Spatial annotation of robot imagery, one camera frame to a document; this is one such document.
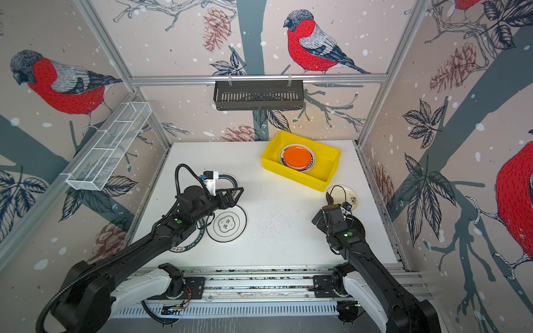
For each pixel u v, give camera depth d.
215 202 0.71
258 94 1.07
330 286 0.73
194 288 0.73
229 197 0.70
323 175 1.02
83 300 0.39
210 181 0.72
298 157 1.11
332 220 0.65
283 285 0.76
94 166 0.72
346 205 0.76
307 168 1.04
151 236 0.53
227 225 0.90
